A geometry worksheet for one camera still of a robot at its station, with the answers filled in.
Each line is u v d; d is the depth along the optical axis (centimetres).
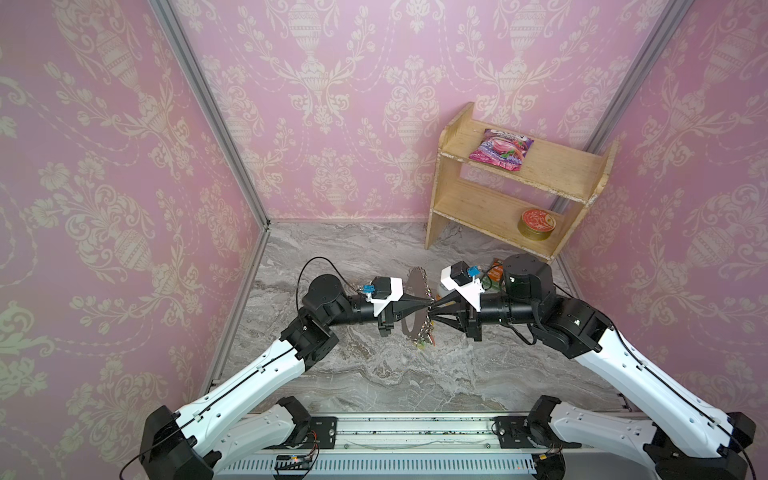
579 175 73
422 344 60
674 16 69
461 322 54
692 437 38
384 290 48
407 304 56
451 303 56
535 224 86
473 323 54
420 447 73
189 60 77
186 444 39
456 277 49
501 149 75
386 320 52
